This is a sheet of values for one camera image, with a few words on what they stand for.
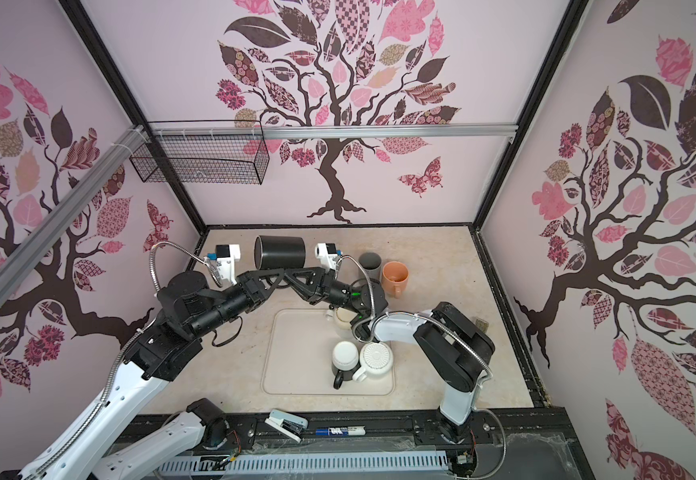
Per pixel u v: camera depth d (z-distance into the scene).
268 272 0.61
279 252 0.65
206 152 0.95
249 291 0.54
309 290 0.61
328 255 0.68
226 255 0.58
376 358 0.78
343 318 0.85
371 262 0.95
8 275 0.53
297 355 0.88
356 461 0.70
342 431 0.73
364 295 0.60
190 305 0.46
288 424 0.74
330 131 0.92
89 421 0.40
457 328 0.49
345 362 0.76
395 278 1.02
